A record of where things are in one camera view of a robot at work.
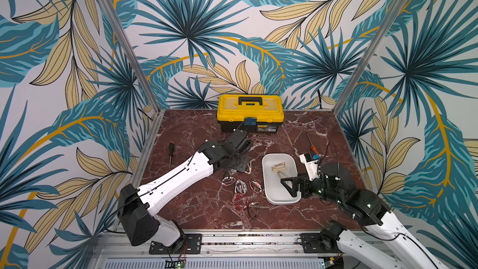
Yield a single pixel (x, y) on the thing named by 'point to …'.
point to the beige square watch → (279, 167)
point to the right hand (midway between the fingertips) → (289, 178)
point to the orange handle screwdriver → (312, 146)
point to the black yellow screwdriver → (171, 150)
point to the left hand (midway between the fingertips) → (239, 164)
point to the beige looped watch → (249, 168)
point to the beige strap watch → (281, 175)
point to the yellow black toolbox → (259, 113)
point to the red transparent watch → (240, 200)
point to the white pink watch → (228, 177)
